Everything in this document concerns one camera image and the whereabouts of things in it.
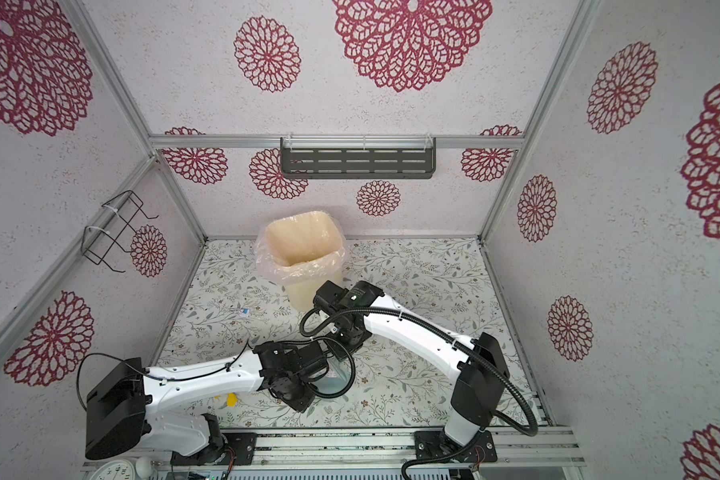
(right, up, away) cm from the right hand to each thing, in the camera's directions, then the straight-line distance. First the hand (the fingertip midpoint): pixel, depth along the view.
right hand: (339, 347), depth 75 cm
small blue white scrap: (-32, +6, +24) cm, 41 cm away
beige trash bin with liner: (-14, +26, +28) cm, 40 cm away
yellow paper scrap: (-30, -16, +7) cm, 35 cm away
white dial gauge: (-50, -26, -7) cm, 56 cm away
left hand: (-9, -16, +2) cm, 18 cm away
